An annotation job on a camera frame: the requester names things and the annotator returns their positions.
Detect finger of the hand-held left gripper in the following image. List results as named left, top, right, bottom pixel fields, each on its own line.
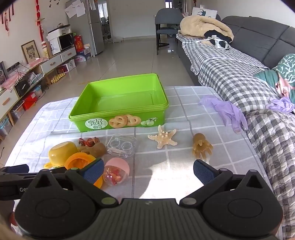
left=0, top=164, right=37, bottom=184

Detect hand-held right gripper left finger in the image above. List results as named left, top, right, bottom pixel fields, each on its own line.
left=34, top=159, right=119, bottom=207

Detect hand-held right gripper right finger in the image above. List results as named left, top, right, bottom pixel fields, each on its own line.
left=179, top=159, right=268, bottom=207

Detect orange toy ring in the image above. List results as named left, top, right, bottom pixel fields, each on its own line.
left=65, top=153, right=104, bottom=190

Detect brown rubber toy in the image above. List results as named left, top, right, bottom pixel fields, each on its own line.
left=79, top=142, right=107, bottom=160

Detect pink capsule toy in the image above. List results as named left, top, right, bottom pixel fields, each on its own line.
left=103, top=157, right=130, bottom=186

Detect amber hand-shaped toy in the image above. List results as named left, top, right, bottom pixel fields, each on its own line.
left=192, top=133, right=214, bottom=160

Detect red brown toy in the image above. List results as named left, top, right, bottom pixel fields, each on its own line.
left=78, top=137, right=99, bottom=147

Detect clear plastic lens case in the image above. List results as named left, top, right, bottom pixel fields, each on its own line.
left=106, top=134, right=138, bottom=158

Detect yellow toy bowl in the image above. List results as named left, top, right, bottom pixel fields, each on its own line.
left=44, top=141, right=79, bottom=168

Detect beige starfish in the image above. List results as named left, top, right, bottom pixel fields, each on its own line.
left=148, top=125, right=178, bottom=149

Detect green plastic box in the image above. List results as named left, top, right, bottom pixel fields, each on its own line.
left=69, top=73, right=170, bottom=132

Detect purple glove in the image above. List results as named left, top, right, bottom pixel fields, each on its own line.
left=199, top=95, right=248, bottom=134
left=265, top=97, right=295, bottom=114

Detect white checkered tablecloth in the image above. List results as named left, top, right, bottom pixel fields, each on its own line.
left=5, top=86, right=284, bottom=240

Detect red storage box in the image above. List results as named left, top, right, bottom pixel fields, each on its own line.
left=22, top=92, right=37, bottom=110

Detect black box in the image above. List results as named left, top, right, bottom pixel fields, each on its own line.
left=15, top=80, right=30, bottom=97

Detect pink cloth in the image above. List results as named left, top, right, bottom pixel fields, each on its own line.
left=0, top=58, right=50, bottom=89

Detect dark framed picture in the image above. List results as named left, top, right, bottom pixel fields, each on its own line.
left=0, top=61, right=8, bottom=85

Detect row of yellow toys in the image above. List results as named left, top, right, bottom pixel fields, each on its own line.
left=46, top=73, right=66, bottom=85

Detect grey plaid sofa cover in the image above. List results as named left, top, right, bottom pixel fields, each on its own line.
left=176, top=33, right=295, bottom=231

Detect white red carton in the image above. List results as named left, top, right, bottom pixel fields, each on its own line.
left=57, top=59, right=76, bottom=74

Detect framed cartoon picture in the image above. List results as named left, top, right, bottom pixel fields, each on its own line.
left=21, top=40, right=41, bottom=64

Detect white wooden cabinet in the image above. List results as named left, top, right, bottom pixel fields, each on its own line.
left=0, top=46, right=77, bottom=139

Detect white blue cardboard box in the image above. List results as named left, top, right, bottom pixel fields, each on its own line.
left=82, top=44, right=92, bottom=61

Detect red gift box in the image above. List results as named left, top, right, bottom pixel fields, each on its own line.
left=74, top=35, right=84, bottom=54

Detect white microwave oven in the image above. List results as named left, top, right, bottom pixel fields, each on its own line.
left=56, top=33, right=75, bottom=50

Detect green patterned pillow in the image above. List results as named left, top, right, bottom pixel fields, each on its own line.
left=255, top=54, right=295, bottom=103

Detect silver refrigerator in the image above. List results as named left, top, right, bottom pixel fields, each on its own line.
left=66, top=0, right=105, bottom=56

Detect white printer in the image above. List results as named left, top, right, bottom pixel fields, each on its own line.
left=47, top=26, right=72, bottom=42

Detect dark grey sofa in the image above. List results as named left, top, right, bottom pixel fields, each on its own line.
left=176, top=16, right=295, bottom=88

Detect beige blanket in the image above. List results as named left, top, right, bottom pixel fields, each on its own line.
left=178, top=16, right=234, bottom=43

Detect white deer print pillow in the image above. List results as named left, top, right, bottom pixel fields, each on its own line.
left=191, top=7, right=218, bottom=20

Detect grey chair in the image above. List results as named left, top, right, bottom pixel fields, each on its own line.
left=155, top=8, right=185, bottom=55

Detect white paper sheets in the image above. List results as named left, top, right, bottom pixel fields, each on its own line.
left=65, top=5, right=86, bottom=18

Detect black garment with white straps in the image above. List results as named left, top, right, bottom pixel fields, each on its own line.
left=204, top=30, right=232, bottom=49

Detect red hanging wall decoration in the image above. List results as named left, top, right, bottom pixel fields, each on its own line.
left=1, top=11, right=11, bottom=35
left=34, top=0, right=46, bottom=41

